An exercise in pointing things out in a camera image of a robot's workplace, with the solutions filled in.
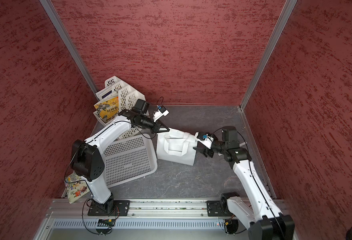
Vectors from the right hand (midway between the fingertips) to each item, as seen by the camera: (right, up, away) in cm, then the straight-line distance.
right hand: (197, 143), depth 76 cm
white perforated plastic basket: (-39, -12, +16) cm, 44 cm away
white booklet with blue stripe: (-57, +29, +19) cm, 66 cm away
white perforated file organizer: (-42, +26, +16) cm, 52 cm away
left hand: (-17, +6, +4) cm, 18 cm away
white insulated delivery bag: (-11, -2, +3) cm, 12 cm away
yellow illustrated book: (-57, +19, +21) cm, 64 cm away
